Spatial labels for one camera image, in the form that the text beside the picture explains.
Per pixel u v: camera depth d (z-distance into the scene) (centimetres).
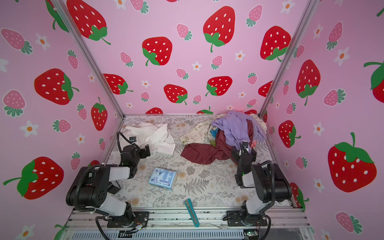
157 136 101
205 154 98
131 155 73
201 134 107
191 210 76
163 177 82
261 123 106
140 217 75
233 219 73
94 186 46
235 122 93
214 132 103
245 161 69
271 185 42
